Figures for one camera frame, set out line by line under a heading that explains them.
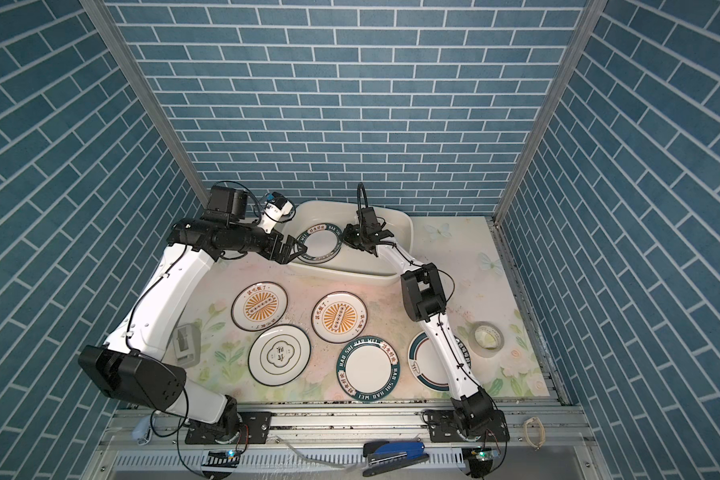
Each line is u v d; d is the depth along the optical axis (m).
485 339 0.90
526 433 0.72
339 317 0.94
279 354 0.85
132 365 0.39
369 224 0.91
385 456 0.68
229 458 0.72
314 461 0.70
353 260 1.08
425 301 0.71
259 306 0.96
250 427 0.73
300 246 0.70
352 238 0.99
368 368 0.83
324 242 1.09
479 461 0.72
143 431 0.71
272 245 0.64
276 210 0.66
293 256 0.67
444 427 0.74
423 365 0.86
